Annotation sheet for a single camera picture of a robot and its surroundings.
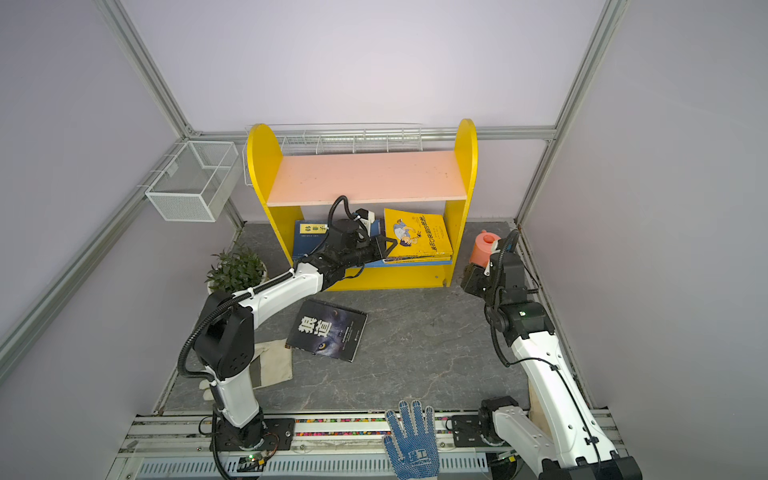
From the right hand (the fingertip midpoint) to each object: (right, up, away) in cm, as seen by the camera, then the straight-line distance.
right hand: (476, 272), depth 76 cm
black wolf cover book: (-42, -18, +13) cm, 47 cm away
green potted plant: (-67, 0, +9) cm, 68 cm away
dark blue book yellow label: (-47, +10, +14) cm, 50 cm away
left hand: (-20, +7, +8) cm, 22 cm away
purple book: (-14, +3, +14) cm, 20 cm away
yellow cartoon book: (-14, +11, +14) cm, 22 cm away
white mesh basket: (-86, +26, +18) cm, 91 cm away
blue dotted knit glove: (-17, -44, -5) cm, 47 cm away
